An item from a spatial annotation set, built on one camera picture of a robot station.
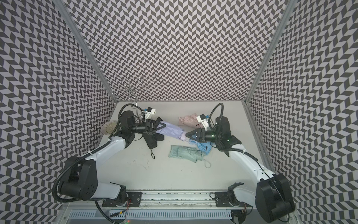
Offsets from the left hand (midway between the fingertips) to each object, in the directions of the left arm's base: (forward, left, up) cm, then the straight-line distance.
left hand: (165, 128), depth 73 cm
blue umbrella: (0, -23, -21) cm, 32 cm away
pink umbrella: (+20, -15, -21) cm, 33 cm away
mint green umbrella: (-6, -14, -20) cm, 25 cm away
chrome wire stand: (+23, +22, +8) cm, 33 cm away
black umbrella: (+5, +12, -22) cm, 26 cm away
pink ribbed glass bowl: (+18, +48, -25) cm, 57 cm away
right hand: (-5, -12, -2) cm, 13 cm away
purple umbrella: (-3, -5, +1) cm, 5 cm away
